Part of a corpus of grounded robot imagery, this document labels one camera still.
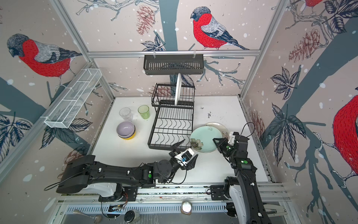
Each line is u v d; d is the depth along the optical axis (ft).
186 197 2.39
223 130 3.25
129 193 2.41
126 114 3.49
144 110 3.37
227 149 2.25
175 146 2.03
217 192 2.39
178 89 2.50
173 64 3.50
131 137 2.99
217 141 2.57
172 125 3.30
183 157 1.78
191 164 1.98
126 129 3.04
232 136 2.45
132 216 1.96
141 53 6.17
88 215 2.32
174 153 1.96
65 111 2.34
